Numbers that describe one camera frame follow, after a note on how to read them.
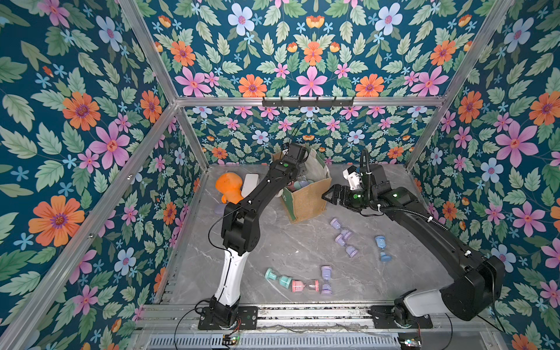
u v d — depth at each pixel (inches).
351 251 34.1
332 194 26.8
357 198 25.6
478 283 15.4
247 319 29.0
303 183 37.5
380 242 34.8
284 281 31.3
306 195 33.9
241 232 21.9
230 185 40.6
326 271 32.4
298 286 30.7
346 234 35.7
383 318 28.7
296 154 28.8
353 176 27.9
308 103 36.7
